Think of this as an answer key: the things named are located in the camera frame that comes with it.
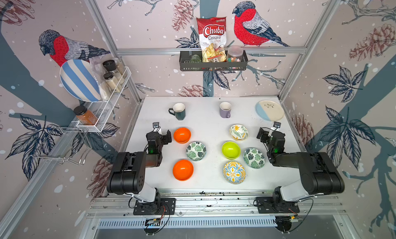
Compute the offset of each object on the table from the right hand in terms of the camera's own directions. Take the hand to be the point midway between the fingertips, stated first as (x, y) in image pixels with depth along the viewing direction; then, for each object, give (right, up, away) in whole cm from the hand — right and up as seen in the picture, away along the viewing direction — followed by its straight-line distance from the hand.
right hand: (268, 128), depth 94 cm
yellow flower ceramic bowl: (-17, -4, +7) cm, 18 cm away
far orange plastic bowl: (-54, -5, +2) cm, 54 cm away
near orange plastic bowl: (-52, -22, -11) cm, 57 cm away
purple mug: (-25, +11, +9) cm, 29 cm away
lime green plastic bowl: (-24, -13, -4) cm, 27 cm away
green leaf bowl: (-45, -14, -2) cm, 47 cm away
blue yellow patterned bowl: (-23, -24, -10) cm, 35 cm away
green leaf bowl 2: (-11, -17, -6) cm, 21 cm away
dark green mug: (-57, +11, +8) cm, 58 cm away
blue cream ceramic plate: (+10, +11, +20) cm, 25 cm away
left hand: (-66, 0, 0) cm, 66 cm away
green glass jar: (-45, +43, 0) cm, 63 cm away
